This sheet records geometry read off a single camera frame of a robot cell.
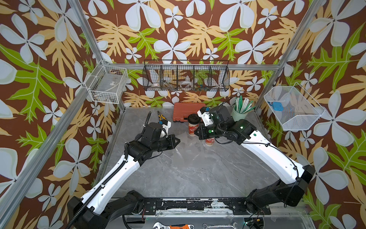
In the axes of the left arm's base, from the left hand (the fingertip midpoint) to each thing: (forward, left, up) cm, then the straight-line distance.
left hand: (181, 139), depth 71 cm
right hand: (+2, -6, +3) cm, 7 cm away
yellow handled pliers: (+37, +17, -25) cm, 48 cm away
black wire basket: (+49, -3, +5) cm, 49 cm away
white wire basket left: (+35, +47, +8) cm, 59 cm away
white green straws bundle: (+35, -43, -11) cm, 56 cm away
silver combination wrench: (-35, -12, -24) cm, 44 cm away
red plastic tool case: (+42, 0, -23) cm, 48 cm away
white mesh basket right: (+15, -66, +5) cm, 68 cm away
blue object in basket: (+24, -59, 0) cm, 64 cm away
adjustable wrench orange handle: (-35, +11, -24) cm, 44 cm away
